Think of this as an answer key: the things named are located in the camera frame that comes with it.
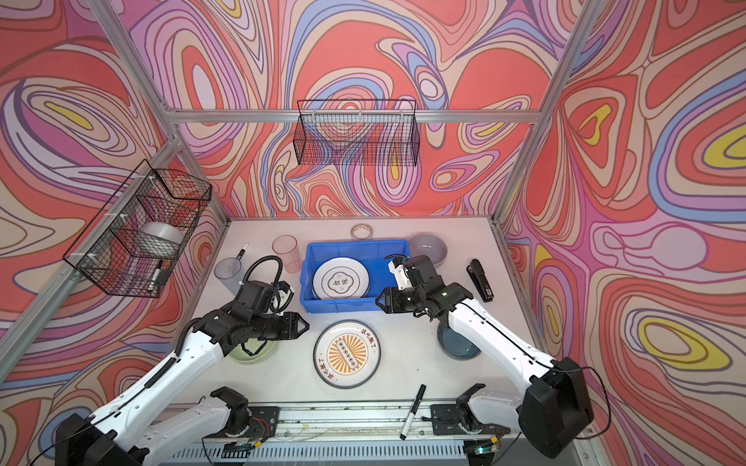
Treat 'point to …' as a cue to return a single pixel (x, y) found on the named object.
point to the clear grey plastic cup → (229, 271)
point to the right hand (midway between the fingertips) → (386, 307)
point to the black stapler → (476, 271)
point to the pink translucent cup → (288, 248)
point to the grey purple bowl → (428, 244)
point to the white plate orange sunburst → (347, 354)
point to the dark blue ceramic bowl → (456, 344)
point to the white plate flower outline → (341, 278)
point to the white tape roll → (160, 240)
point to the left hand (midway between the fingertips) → (307, 325)
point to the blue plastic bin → (375, 254)
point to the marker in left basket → (154, 275)
